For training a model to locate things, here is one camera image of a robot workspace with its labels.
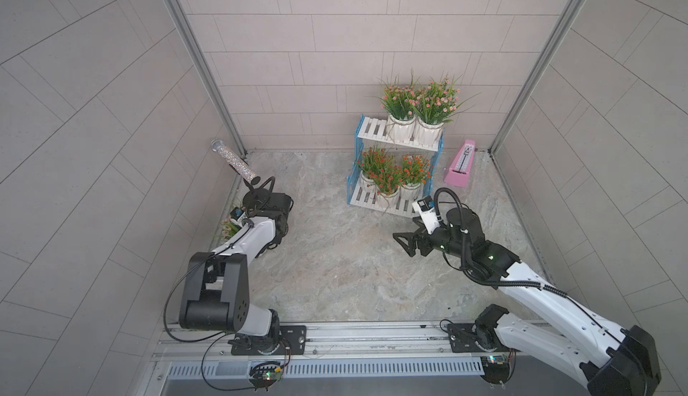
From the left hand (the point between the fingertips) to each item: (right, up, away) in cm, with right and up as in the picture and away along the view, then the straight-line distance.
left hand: (263, 231), depth 89 cm
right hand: (+45, +4, -15) cm, 47 cm away
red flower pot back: (+37, +24, +2) cm, 44 cm away
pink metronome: (+71, +20, +13) cm, 75 cm away
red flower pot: (+42, +17, -3) cm, 45 cm away
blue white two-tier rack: (+37, +33, -2) cm, 49 cm away
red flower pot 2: (+52, +20, +2) cm, 56 cm away
